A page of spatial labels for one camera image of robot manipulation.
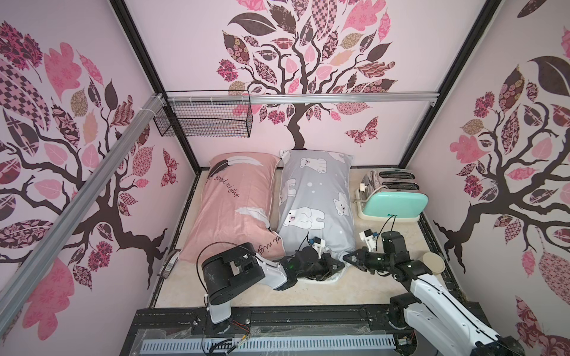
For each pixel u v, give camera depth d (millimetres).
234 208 851
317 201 881
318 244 794
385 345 697
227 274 474
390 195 875
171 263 851
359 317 754
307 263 640
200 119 1214
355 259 751
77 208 528
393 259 632
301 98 935
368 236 773
